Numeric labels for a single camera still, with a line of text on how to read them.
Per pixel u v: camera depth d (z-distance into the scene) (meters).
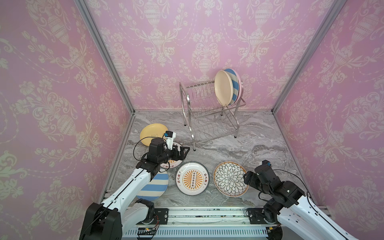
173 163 0.92
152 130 1.10
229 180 0.85
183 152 0.73
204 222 0.73
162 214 0.75
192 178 0.87
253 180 0.70
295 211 0.51
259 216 0.73
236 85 0.75
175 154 0.72
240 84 0.74
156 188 0.83
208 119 1.11
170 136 0.72
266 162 0.72
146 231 0.73
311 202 0.50
